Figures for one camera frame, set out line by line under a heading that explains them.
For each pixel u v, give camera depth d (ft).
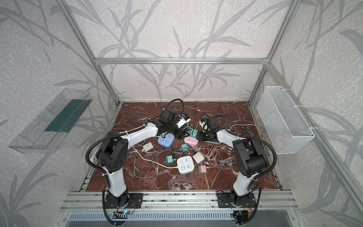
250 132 3.34
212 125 2.52
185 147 2.98
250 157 1.57
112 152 1.62
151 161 2.89
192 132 3.07
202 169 2.71
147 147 2.99
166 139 3.07
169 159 2.84
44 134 2.09
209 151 2.99
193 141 3.08
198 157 2.84
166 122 2.41
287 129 1.99
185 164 2.77
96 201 2.47
